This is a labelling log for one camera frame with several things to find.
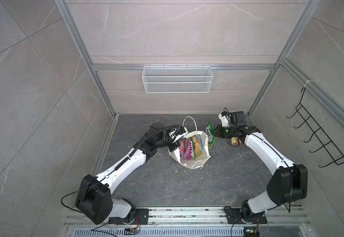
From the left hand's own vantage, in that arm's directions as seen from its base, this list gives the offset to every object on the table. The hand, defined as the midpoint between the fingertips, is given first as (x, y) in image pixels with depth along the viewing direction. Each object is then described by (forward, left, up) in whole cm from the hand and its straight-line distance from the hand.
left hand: (184, 133), depth 76 cm
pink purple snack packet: (0, -1, -14) cm, 14 cm away
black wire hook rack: (-20, -61, +9) cm, 65 cm away
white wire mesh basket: (+44, +1, +4) cm, 44 cm away
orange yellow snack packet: (-1, -9, -16) cm, 18 cm away
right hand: (+7, -17, -6) cm, 20 cm away
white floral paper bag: (-13, -6, -6) cm, 16 cm away
